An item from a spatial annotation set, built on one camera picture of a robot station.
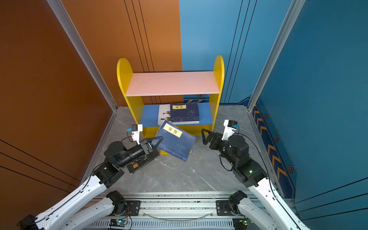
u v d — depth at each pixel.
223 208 0.73
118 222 0.71
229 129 0.58
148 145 0.59
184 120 0.89
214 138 0.57
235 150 0.47
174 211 0.73
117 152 0.50
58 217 0.41
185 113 0.93
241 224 0.70
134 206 0.74
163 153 0.64
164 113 0.94
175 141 0.67
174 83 0.80
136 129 0.61
